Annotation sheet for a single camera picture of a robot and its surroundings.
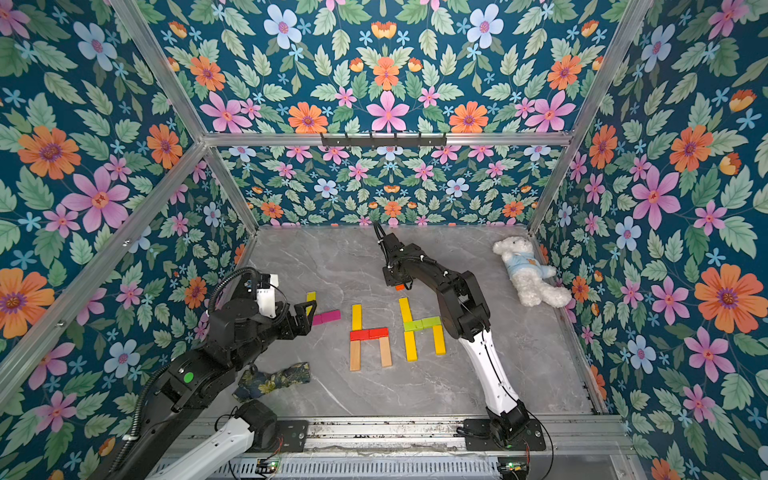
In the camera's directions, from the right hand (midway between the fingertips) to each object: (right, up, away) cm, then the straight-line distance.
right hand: (404, 273), depth 106 cm
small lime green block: (+8, -15, -11) cm, 20 cm away
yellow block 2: (0, -11, -10) cm, 15 cm away
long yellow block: (-15, -14, -11) cm, 23 cm away
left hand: (-23, -5, -37) cm, 44 cm away
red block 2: (-8, -18, -15) cm, 24 cm away
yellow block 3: (+11, -19, -16) cm, 28 cm away
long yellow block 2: (+2, -21, -17) cm, 27 cm away
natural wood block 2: (-5, -23, -19) cm, 30 cm away
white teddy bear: (+40, 0, -10) cm, 42 cm away
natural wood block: (-14, -23, -19) cm, 33 cm away
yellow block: (-32, -8, -6) cm, 33 cm away
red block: (-13, -18, -15) cm, 27 cm away
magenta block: (-1, -5, -4) cm, 6 cm away
